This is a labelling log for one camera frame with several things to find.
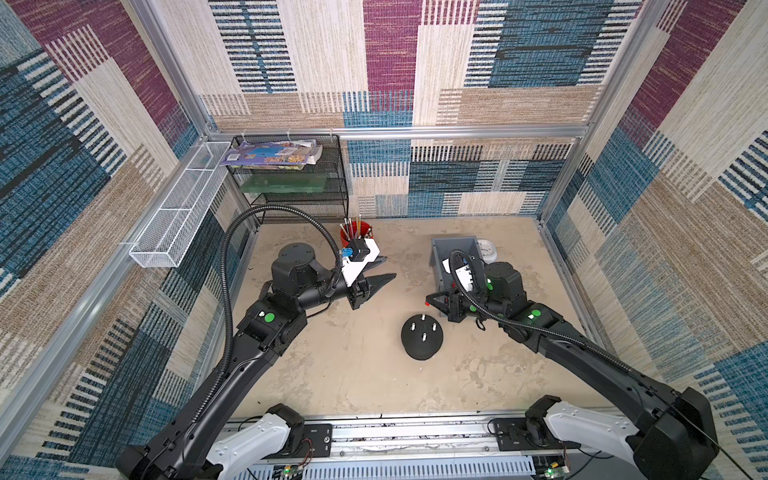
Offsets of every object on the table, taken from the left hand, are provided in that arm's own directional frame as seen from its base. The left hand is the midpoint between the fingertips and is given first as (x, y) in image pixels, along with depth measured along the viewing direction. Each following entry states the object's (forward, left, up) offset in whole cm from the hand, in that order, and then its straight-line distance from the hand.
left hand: (388, 265), depth 61 cm
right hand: (+1, -11, -17) cm, 20 cm away
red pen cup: (+32, +11, -23) cm, 41 cm away
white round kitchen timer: (+32, -35, -34) cm, 58 cm away
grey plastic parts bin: (+33, -19, -34) cm, 51 cm away
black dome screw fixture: (-4, -8, -25) cm, 27 cm away
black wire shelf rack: (+40, +23, -13) cm, 48 cm away
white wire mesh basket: (+10, +52, -3) cm, 53 cm away
